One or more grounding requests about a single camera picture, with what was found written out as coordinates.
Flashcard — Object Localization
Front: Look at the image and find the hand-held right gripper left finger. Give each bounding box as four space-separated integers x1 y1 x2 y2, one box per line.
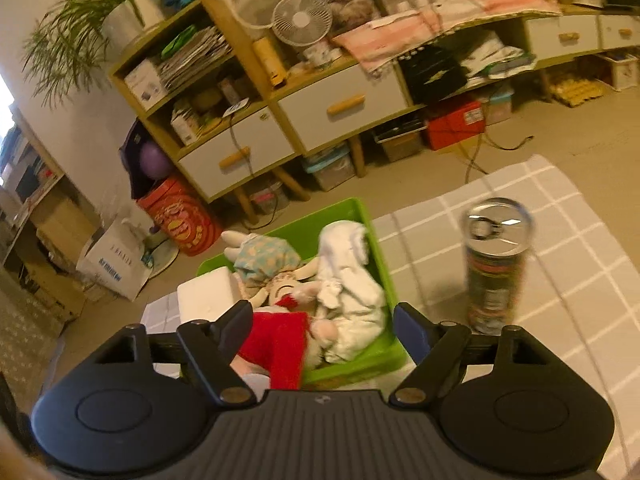
57 300 258 408

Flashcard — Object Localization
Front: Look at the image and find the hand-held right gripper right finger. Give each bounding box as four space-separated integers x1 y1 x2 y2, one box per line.
389 302 591 408

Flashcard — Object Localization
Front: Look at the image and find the beige doll with red hat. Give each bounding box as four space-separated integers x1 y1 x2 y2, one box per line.
235 267 341 391

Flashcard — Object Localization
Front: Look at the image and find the green plastic bin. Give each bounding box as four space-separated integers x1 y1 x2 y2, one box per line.
196 196 408 388

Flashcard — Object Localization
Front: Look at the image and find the pink plush rabbit blue dress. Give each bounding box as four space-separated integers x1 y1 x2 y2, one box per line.
221 231 302 288

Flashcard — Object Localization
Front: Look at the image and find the white plush toy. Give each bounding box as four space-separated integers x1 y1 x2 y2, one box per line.
307 221 388 363

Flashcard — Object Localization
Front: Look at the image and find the white foam block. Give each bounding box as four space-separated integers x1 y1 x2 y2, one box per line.
177 266 242 325

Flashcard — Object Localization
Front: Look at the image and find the black printed can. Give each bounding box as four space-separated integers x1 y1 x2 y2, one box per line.
461 198 534 337

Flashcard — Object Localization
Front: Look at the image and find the orange printed bag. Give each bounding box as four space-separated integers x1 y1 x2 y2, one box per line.
137 176 224 257

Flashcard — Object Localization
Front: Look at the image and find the white paper bag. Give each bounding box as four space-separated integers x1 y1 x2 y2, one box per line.
76 219 152 302

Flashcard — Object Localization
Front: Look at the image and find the grey checkered tablecloth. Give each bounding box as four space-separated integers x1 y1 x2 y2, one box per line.
140 154 640 480

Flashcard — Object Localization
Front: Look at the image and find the clear storage box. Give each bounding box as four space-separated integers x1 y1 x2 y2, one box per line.
301 146 357 192

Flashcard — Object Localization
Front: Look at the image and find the purple ball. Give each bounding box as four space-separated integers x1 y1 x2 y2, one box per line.
141 142 173 179

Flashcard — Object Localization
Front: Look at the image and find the dark purple board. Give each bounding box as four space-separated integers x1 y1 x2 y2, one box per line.
119 119 151 201

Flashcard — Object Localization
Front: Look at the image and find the wooden shelf cabinet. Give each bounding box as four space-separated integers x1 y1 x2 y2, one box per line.
109 0 426 226

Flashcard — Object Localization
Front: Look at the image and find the cardboard box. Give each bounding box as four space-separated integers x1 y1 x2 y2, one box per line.
35 195 101 261

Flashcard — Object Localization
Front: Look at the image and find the red box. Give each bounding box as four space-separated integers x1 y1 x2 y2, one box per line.
424 99 487 152

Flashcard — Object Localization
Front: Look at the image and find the wooden desk shelf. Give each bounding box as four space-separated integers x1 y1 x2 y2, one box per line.
0 105 66 271

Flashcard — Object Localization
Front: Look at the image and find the black bag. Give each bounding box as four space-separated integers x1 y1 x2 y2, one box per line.
399 44 469 107

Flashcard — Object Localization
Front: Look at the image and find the white product box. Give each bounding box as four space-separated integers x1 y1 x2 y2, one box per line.
123 57 169 109

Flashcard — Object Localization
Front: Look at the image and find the yellow tube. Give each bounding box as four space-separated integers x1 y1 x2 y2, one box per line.
251 37 289 87

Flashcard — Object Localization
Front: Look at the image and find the stack of magazines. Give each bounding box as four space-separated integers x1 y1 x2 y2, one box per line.
159 25 234 92

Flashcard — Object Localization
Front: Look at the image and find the egg tray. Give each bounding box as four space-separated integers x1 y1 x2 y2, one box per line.
547 77 610 109

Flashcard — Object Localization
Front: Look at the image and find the pink cloth runner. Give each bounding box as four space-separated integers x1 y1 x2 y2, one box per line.
331 0 564 75

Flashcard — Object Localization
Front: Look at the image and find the small white desk fan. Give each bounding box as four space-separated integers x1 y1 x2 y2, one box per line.
271 0 334 61

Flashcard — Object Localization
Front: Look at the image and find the large white fan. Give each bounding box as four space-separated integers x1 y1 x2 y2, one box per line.
227 0 289 29

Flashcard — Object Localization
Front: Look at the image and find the low wooden cabinet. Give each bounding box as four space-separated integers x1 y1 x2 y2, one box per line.
395 7 640 93

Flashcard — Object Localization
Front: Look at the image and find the white printed storage crate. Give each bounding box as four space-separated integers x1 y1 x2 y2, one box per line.
597 54 640 92

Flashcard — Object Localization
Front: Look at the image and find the potted green plant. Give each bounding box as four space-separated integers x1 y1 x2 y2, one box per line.
22 0 168 108

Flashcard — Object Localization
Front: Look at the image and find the white drawer with wooden handle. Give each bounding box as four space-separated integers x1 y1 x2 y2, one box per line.
276 62 412 153
177 105 297 201

